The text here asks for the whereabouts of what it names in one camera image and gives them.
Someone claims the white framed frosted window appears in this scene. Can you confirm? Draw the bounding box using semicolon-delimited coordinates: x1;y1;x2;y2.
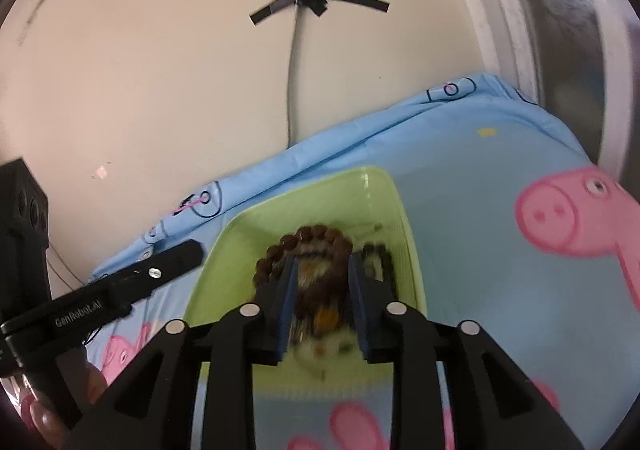
430;0;640;191

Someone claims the amber pendant with chain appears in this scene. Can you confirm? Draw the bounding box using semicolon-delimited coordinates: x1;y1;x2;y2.
312;307;338;331

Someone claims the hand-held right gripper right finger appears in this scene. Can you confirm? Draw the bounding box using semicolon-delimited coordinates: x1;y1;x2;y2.
347;253;586;450

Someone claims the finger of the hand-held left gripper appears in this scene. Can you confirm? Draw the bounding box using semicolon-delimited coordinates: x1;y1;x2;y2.
92;239;205;303

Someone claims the blue cartoon printed blanket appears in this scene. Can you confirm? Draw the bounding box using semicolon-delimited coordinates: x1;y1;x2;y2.
85;73;640;450

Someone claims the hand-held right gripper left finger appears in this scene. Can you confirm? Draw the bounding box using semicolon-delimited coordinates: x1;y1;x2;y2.
62;255;301;450

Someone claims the brown bead bracelet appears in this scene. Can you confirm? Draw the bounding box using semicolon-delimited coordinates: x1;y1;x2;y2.
252;225;356;326

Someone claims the dark purple bead bracelet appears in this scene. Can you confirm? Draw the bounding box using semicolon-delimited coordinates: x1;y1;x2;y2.
360;241;398;296

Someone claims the person's left hand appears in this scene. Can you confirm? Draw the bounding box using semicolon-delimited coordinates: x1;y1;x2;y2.
17;362;108;448

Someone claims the grey wall cable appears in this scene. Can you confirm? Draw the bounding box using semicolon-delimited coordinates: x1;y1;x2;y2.
286;5;303;148

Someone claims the light green plastic basin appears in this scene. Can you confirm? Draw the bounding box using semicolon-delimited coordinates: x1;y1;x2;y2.
182;165;428;388

